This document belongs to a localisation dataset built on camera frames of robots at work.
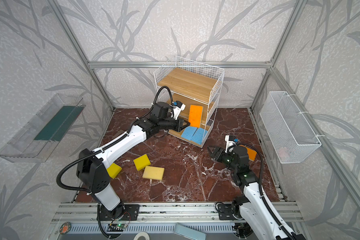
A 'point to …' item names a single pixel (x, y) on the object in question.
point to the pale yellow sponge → (152, 172)
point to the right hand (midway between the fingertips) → (210, 143)
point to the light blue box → (189, 232)
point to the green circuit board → (121, 225)
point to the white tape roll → (142, 234)
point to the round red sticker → (65, 228)
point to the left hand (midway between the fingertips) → (191, 120)
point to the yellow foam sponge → (142, 162)
